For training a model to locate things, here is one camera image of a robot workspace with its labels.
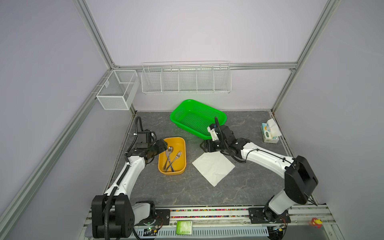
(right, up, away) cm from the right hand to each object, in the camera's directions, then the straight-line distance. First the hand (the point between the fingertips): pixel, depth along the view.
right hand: (204, 146), depth 84 cm
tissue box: (+45, +7, +15) cm, 49 cm away
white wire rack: (-12, +45, +24) cm, 52 cm away
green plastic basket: (-5, +17, +31) cm, 36 cm away
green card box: (-10, -36, -15) cm, 40 cm away
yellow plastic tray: (-15, -12, +7) cm, 21 cm away
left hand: (-23, -1, +1) cm, 23 cm away
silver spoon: (-22, -5, +12) cm, 25 cm away
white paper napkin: (+7, -14, +7) cm, 17 cm away
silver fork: (-16, -8, +12) cm, 22 cm away
